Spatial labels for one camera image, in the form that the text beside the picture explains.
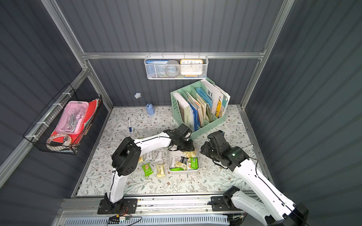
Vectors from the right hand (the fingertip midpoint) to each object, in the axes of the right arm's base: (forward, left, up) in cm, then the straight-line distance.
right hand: (206, 148), depth 75 cm
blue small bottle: (+40, +40, -10) cm, 57 cm away
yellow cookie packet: (-6, +27, -17) cm, 32 cm away
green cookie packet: (-6, +35, -17) cm, 39 cm away
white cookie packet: (+4, +30, -17) cm, 35 cm away
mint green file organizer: (+27, +2, +6) cm, 27 cm away
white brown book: (+23, +12, +7) cm, 27 cm away
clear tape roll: (-1, +68, +11) cm, 69 cm away
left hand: (+6, +6, -13) cm, 16 cm away
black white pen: (+12, -32, -20) cm, 40 cm away
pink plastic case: (+10, +70, +13) cm, 71 cm away
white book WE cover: (+37, -7, +7) cm, 38 cm away
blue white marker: (+26, +54, -17) cm, 62 cm away
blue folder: (+22, +5, 0) cm, 22 cm away
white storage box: (-2, +14, -16) cm, 21 cm away
